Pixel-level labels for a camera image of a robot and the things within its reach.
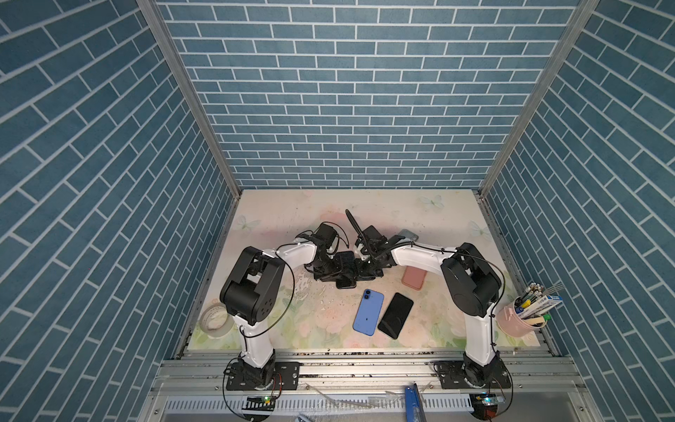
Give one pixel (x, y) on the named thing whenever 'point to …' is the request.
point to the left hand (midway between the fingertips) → (342, 276)
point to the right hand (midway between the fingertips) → (351, 276)
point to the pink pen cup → (511, 323)
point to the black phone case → (348, 270)
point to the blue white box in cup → (538, 306)
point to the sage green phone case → (409, 235)
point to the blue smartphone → (368, 312)
